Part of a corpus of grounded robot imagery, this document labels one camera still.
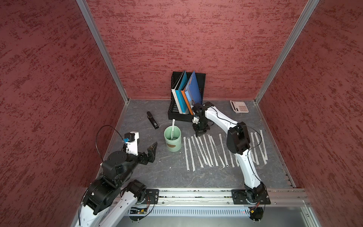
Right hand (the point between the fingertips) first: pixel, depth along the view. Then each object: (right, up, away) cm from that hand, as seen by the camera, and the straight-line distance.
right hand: (199, 136), depth 93 cm
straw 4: (+13, -13, -5) cm, 19 cm away
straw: (+4, -10, -1) cm, 11 cm away
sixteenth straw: (+1, -9, -1) cm, 9 cm away
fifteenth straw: (-8, -17, -7) cm, 20 cm away
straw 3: (+10, -15, -6) cm, 19 cm away
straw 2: (+6, -10, -1) cm, 11 cm away
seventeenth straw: (-17, +8, -7) cm, 20 cm away
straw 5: (+36, -11, -1) cm, 37 cm away
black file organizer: (-18, +16, +19) cm, 31 cm away
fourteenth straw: (-4, -18, -8) cm, 20 cm away
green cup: (-16, -4, -8) cm, 18 cm away
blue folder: (-3, +33, +13) cm, 36 cm away
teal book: (-13, +27, -4) cm, 30 cm away
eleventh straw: (+37, -11, -2) cm, 39 cm away
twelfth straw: (+45, -6, +2) cm, 45 cm away
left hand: (-27, +1, -28) cm, 39 cm away
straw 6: (+41, -8, 0) cm, 42 cm away
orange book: (-10, +26, -5) cm, 28 cm away
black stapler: (-35, +10, +13) cm, 38 cm away
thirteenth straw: (0, -13, -3) cm, 13 cm away
